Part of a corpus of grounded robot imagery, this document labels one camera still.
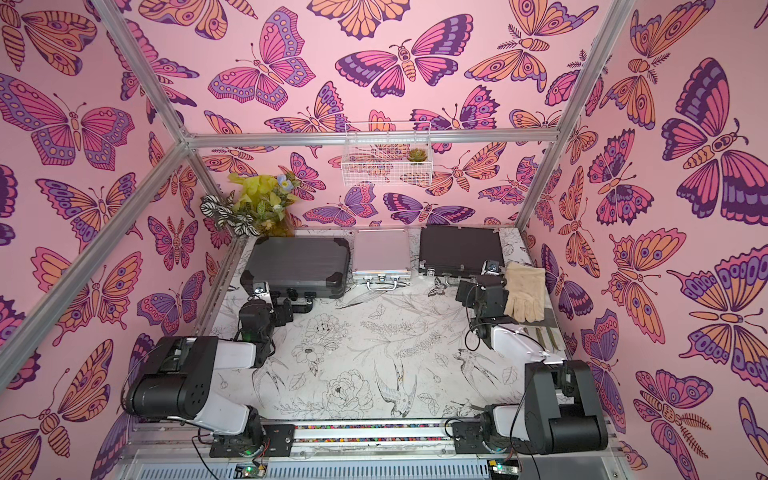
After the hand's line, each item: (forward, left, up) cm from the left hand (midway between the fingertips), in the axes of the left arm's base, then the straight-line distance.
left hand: (275, 298), depth 95 cm
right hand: (+1, -65, +6) cm, 65 cm away
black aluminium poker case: (+19, -61, +1) cm, 64 cm away
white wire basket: (+36, -36, +29) cm, 58 cm away
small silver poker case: (+16, -34, 0) cm, 37 cm away
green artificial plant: (+26, +4, +19) cm, 33 cm away
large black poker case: (+13, -8, -1) cm, 15 cm away
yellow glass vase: (+33, +6, -1) cm, 33 cm away
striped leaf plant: (+19, +15, +20) cm, 31 cm away
